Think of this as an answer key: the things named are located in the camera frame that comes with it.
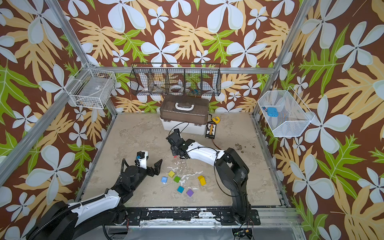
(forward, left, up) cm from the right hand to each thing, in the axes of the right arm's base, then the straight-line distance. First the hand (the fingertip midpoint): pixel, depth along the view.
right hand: (176, 147), depth 92 cm
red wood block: (-3, +1, -7) cm, 8 cm away
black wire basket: (+38, 0, +23) cm, 45 cm away
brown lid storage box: (+16, -8, +13) cm, 22 cm away
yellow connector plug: (+28, -30, -6) cm, 41 cm away
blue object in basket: (+12, -57, +18) cm, 61 cm away
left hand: (-8, +12, +4) cm, 15 cm away
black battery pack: (+20, -24, -5) cm, 32 cm away
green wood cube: (-18, -1, -7) cm, 19 cm away
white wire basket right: (+10, -63, +19) cm, 67 cm away
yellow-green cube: (-15, +2, -6) cm, 16 cm away
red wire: (+6, -26, -7) cm, 28 cm away
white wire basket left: (+24, +47, +27) cm, 59 cm away
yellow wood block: (-19, -15, -7) cm, 25 cm away
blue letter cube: (-18, +7, -7) cm, 21 cm away
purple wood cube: (-25, -8, -8) cm, 28 cm away
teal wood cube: (-23, -3, -9) cm, 25 cm away
